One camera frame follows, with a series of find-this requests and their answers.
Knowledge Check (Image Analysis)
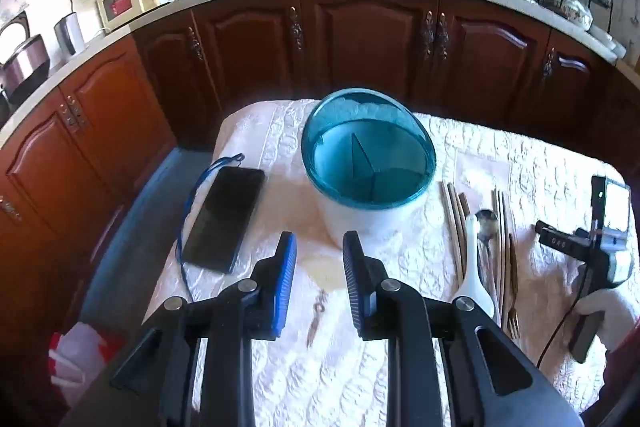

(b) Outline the red and white bag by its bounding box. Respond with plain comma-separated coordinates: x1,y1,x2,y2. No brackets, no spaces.
48,322,124,407

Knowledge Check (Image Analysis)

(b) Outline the light wooden chopstick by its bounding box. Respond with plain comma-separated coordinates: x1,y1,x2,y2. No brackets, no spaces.
447,183,466,274
439,181,463,286

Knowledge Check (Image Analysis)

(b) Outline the white utensil holder teal rim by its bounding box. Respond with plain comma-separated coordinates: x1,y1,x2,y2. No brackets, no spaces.
300,88,437,245

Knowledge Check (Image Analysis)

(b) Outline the steel electric kettle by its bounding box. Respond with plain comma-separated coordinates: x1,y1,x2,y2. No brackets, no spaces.
54,12,86,60

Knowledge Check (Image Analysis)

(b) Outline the white quilted tablecloth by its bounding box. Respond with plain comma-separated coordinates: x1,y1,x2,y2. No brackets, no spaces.
151,100,616,426

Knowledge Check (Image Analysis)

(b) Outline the black smartphone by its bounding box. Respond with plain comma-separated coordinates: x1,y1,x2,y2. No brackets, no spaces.
182,167,266,274

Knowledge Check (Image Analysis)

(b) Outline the thin wooden chopstick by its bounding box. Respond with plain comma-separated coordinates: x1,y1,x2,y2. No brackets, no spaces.
497,191,509,314
491,188,504,311

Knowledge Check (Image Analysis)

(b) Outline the white ceramic soup spoon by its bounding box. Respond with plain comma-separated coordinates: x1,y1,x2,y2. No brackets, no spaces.
454,215,495,319

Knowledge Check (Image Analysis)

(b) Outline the purple rice cooker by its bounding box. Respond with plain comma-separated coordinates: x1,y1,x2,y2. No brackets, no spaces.
1,11,50,107

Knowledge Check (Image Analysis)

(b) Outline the metal fork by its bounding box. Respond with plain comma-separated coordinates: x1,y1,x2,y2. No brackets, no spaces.
506,233,521,340

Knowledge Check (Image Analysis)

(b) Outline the metal spoon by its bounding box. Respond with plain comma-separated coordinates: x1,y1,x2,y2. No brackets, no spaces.
475,209,498,310

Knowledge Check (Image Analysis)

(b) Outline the dark brown chopstick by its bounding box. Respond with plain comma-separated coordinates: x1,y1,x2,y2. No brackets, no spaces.
458,193,472,218

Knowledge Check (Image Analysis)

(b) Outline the right white gloved hand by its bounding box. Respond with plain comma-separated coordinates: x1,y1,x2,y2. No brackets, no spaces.
575,281,639,351

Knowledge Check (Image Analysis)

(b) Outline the blue lanyard cord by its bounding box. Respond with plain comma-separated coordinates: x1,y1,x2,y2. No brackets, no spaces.
174,152,246,303

